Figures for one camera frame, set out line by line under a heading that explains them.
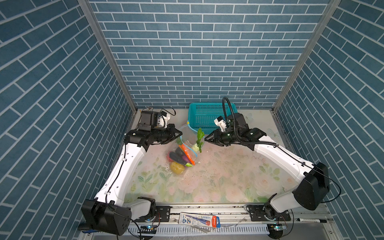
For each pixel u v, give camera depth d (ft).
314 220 2.36
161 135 2.01
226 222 2.37
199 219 2.33
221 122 2.38
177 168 2.77
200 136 2.50
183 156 2.86
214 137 2.30
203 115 3.80
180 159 2.79
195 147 2.53
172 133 2.05
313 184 1.34
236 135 1.95
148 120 1.80
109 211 1.18
